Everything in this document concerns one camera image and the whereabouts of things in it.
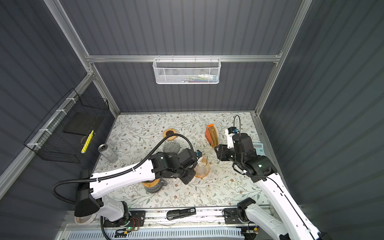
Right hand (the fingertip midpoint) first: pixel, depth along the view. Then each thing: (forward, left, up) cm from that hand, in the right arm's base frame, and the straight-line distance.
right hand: (220, 149), depth 71 cm
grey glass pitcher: (-12, +33, -20) cm, 41 cm away
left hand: (-8, +13, -9) cm, 18 cm away
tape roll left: (-25, +64, -23) cm, 73 cm away
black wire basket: (+7, +77, +5) cm, 77 cm away
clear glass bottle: (+5, +63, -12) cm, 65 cm away
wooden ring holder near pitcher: (+28, +32, -22) cm, 48 cm away
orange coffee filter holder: (+20, +2, -16) cm, 26 cm away
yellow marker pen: (0, +64, +4) cm, 64 cm away
